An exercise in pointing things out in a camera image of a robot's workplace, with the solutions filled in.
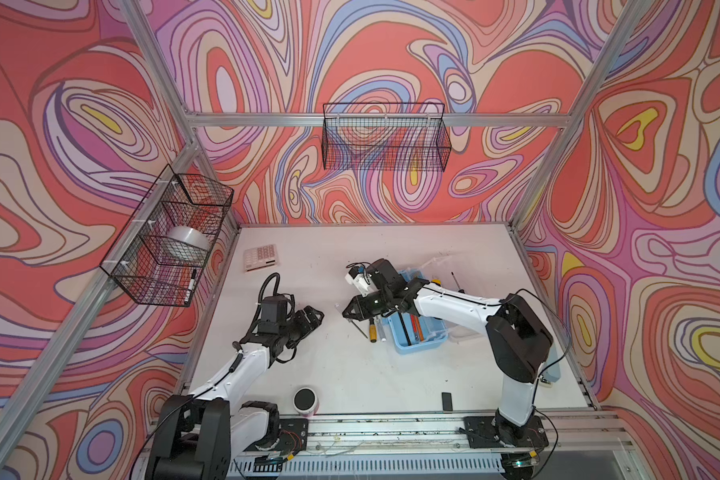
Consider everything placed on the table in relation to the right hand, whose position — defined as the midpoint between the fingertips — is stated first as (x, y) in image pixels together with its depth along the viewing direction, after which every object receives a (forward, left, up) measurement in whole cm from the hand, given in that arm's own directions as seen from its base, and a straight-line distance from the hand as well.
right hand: (351, 318), depth 84 cm
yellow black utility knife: (+12, -27, 0) cm, 29 cm away
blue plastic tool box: (-1, -18, -9) cm, 21 cm away
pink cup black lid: (-21, +12, -4) cm, 24 cm away
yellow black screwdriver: (+8, -33, +1) cm, 34 cm away
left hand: (+2, +10, -3) cm, 10 cm away
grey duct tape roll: (+8, +38, +25) cm, 46 cm away
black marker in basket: (+3, +38, +18) cm, 42 cm away
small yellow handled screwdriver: (0, -6, -9) cm, 11 cm away
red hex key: (+2, -20, -9) cm, 22 cm away
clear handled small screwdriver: (0, -9, -9) cm, 13 cm away
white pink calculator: (+29, +34, -7) cm, 45 cm away
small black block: (-20, -25, -10) cm, 34 cm away
